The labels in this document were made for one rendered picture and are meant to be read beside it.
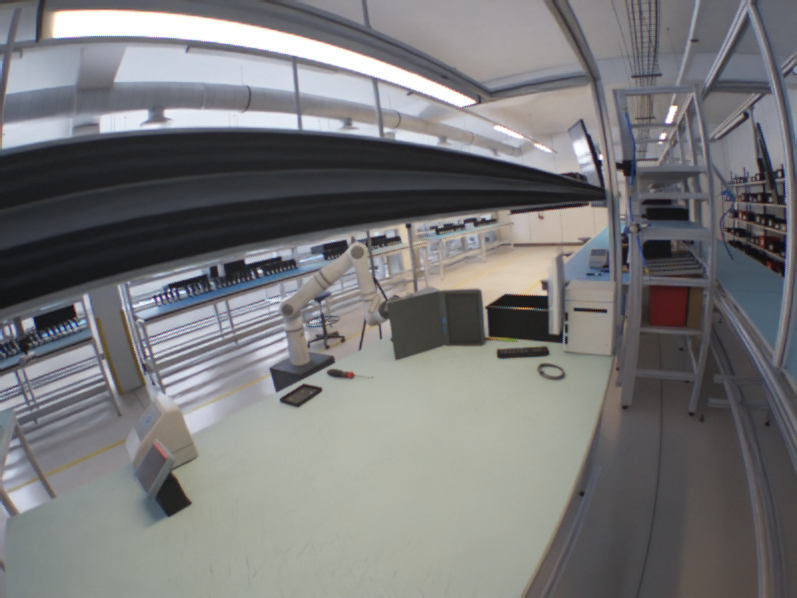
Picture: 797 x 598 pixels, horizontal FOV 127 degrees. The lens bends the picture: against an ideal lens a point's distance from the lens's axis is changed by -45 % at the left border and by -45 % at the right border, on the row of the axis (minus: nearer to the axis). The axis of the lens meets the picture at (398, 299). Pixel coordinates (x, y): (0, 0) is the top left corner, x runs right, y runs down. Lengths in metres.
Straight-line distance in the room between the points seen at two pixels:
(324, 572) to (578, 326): 0.96
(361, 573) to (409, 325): 0.87
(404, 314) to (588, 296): 0.61
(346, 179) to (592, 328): 1.06
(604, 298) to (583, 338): 0.15
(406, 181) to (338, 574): 0.54
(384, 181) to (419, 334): 1.09
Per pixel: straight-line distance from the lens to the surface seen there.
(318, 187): 0.16
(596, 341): 1.18
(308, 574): 0.61
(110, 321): 4.81
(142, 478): 0.81
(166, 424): 0.91
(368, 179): 0.19
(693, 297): 2.66
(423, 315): 1.25
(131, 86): 4.26
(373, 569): 0.59
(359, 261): 1.61
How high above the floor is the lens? 1.48
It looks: 13 degrees down
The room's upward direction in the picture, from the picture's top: 7 degrees counter-clockwise
